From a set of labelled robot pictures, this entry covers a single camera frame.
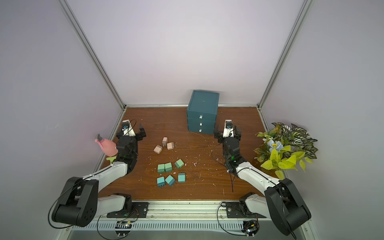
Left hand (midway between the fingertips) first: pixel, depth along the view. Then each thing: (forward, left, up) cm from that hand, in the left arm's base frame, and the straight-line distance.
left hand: (134, 123), depth 83 cm
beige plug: (-1, -14, -18) cm, 23 cm away
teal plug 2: (-25, -21, -19) cm, 38 cm away
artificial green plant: (-18, -76, +5) cm, 79 cm away
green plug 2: (-18, -20, -19) cm, 33 cm away
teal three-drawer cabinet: (+17, -41, +1) cm, 44 cm away
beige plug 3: (-6, -11, -20) cm, 24 cm away
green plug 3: (-16, -26, -19) cm, 36 cm away
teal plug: (-26, -16, -20) cm, 36 cm away
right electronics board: (-46, -62, -23) cm, 81 cm away
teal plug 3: (-24, -28, -19) cm, 41 cm away
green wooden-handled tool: (-13, +17, -20) cm, 29 cm away
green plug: (-19, -15, -20) cm, 31 cm away
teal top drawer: (+8, -39, -3) cm, 40 cm away
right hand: (-1, -53, +2) cm, 54 cm away
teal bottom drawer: (+7, -39, -17) cm, 44 cm away
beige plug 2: (-4, -19, -19) cm, 27 cm away
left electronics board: (-47, 0, -25) cm, 53 cm away
